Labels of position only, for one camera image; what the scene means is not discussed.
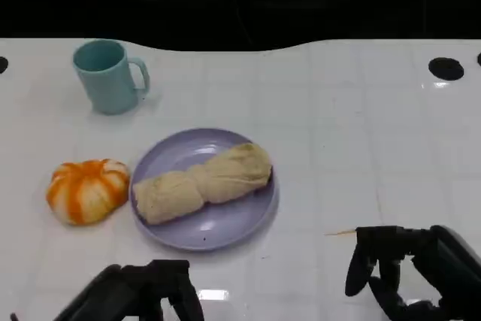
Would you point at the black round table grommet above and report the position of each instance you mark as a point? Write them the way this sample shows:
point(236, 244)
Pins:
point(445, 69)
point(479, 59)
point(3, 65)

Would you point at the thin beige stick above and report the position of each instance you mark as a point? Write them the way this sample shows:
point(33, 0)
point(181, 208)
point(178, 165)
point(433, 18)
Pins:
point(340, 232)

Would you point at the orange and white bread roll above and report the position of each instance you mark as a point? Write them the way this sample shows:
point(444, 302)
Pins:
point(86, 193)

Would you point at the pale green mug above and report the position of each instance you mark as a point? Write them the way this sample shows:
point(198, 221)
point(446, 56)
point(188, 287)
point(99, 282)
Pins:
point(107, 88)

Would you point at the lilac plate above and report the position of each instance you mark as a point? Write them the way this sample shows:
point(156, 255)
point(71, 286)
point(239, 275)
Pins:
point(225, 225)

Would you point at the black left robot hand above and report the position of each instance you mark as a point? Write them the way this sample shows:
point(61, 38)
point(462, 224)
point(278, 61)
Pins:
point(131, 294)

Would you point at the beige towel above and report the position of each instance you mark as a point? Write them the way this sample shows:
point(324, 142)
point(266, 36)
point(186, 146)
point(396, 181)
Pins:
point(210, 182)

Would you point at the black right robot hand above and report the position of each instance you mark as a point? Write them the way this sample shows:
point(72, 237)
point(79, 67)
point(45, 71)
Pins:
point(454, 261)

